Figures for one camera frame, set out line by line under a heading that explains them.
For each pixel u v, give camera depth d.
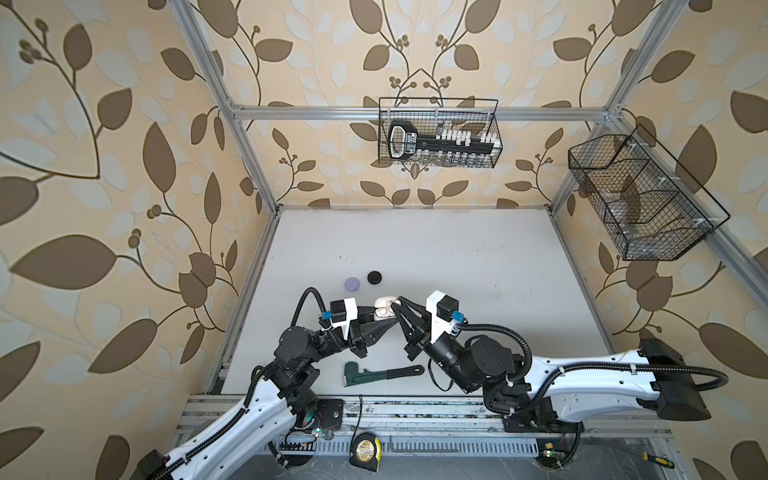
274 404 0.53
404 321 0.57
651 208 0.73
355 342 0.56
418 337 0.52
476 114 0.91
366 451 0.68
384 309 0.58
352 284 0.99
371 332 0.56
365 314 0.60
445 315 0.48
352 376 0.80
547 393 0.47
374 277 0.99
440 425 0.74
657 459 0.68
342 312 0.52
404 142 0.84
